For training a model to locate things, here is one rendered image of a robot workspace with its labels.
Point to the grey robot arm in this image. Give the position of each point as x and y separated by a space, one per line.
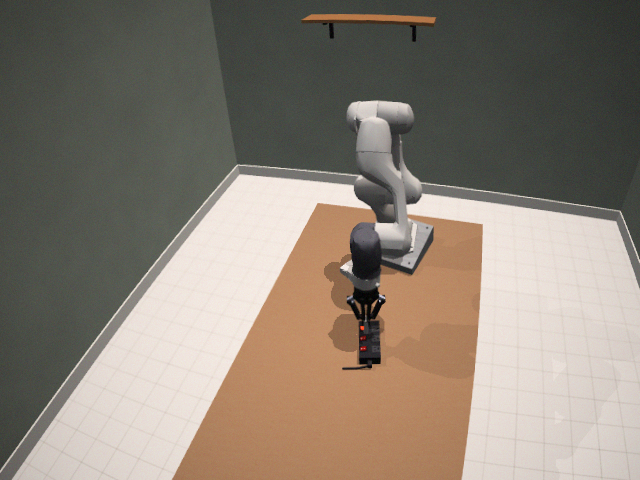
386 170

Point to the black power strip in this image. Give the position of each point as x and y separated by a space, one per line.
369 345

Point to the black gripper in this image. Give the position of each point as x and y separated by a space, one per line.
366 298

